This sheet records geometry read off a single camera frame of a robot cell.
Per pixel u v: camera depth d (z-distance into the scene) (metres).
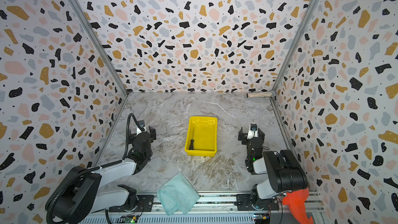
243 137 0.82
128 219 0.70
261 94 1.20
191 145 0.92
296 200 0.70
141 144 0.65
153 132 0.82
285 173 0.45
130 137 0.76
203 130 1.01
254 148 0.69
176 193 0.76
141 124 0.73
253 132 0.76
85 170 0.45
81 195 0.41
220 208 0.73
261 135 0.83
